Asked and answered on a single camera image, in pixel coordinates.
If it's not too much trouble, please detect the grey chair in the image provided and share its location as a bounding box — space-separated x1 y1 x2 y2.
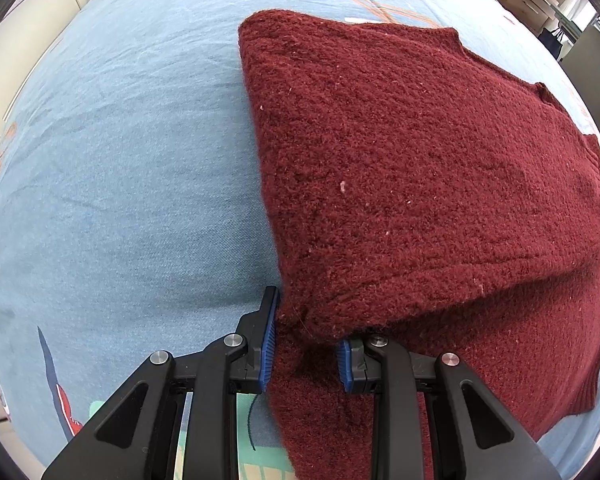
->
562 20 600 143

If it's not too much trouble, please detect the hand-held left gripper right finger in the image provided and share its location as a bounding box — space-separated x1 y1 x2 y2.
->
336 332 563 480

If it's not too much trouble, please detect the dark red knitted sweater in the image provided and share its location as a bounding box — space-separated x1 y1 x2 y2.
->
237 8 600 480

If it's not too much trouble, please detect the dark loose thread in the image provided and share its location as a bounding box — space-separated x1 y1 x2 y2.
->
245 394 259 454

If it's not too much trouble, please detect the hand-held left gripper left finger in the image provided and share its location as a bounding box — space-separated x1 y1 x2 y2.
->
41 286 281 480

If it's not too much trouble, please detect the black bag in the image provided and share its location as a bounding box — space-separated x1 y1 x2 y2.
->
537 27 574 61

